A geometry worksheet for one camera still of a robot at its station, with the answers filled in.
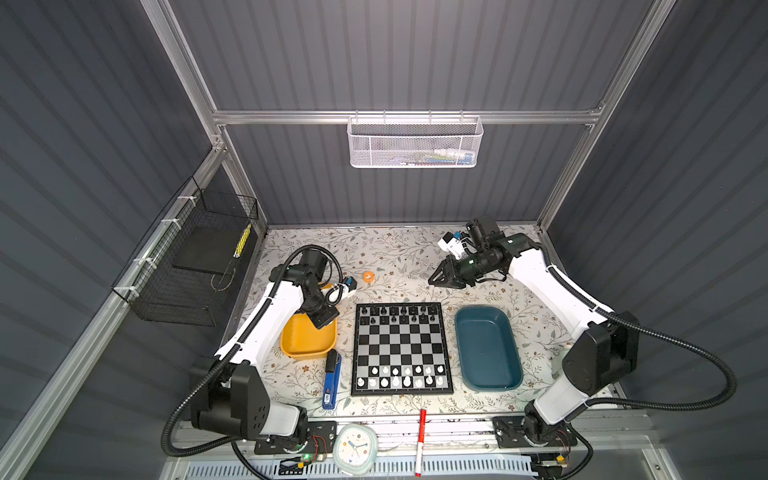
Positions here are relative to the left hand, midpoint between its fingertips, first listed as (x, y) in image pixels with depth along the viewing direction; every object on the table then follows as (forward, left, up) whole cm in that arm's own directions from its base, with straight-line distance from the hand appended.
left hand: (324, 315), depth 82 cm
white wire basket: (+62, -32, +16) cm, 72 cm away
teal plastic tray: (-8, -47, -10) cm, 49 cm away
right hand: (+2, -30, +9) cm, 32 cm away
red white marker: (-31, -24, -11) cm, 41 cm away
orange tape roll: (+21, -12, -12) cm, 27 cm away
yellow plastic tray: (-1, +9, -12) cm, 14 cm away
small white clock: (-31, -8, -9) cm, 33 cm away
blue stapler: (-18, -2, -10) cm, 21 cm away
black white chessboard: (-6, -21, -10) cm, 24 cm away
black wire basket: (+5, +32, +16) cm, 36 cm away
